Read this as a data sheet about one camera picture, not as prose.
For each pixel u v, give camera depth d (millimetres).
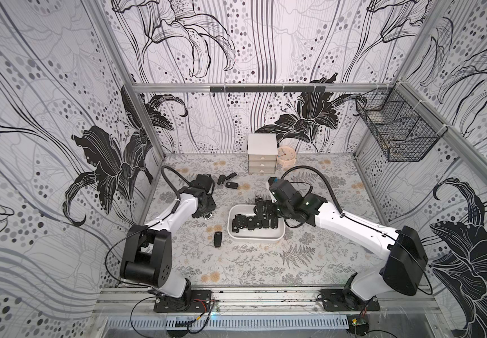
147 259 438
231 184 1045
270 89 925
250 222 905
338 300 720
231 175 1103
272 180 713
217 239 874
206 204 750
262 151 1021
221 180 1069
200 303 728
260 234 879
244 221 905
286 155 1154
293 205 593
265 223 905
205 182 750
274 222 905
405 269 405
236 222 902
